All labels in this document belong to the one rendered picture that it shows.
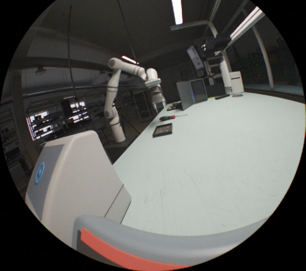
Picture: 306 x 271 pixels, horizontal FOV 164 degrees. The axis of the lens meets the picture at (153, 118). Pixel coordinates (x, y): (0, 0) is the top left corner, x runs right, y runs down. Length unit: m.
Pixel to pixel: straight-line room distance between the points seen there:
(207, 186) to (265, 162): 0.13
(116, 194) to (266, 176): 0.24
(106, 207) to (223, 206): 0.16
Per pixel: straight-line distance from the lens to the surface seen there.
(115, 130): 0.95
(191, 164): 0.25
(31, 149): 4.06
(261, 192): 0.20
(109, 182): 0.16
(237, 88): 1.16
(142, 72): 0.78
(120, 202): 0.18
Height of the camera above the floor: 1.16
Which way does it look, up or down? 11 degrees down
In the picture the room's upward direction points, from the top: 16 degrees counter-clockwise
